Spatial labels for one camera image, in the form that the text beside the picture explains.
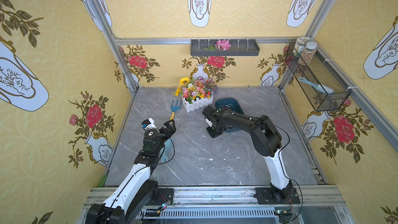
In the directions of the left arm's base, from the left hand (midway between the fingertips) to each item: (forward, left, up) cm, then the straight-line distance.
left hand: (164, 123), depth 84 cm
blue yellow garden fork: (+22, -2, -15) cm, 27 cm away
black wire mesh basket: (+22, -88, +16) cm, 92 cm away
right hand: (+2, -31, -15) cm, 34 cm away
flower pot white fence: (+21, -18, +1) cm, 27 cm away
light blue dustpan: (-12, +1, -12) cm, 17 cm away
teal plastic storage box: (+21, -44, -13) cm, 51 cm away
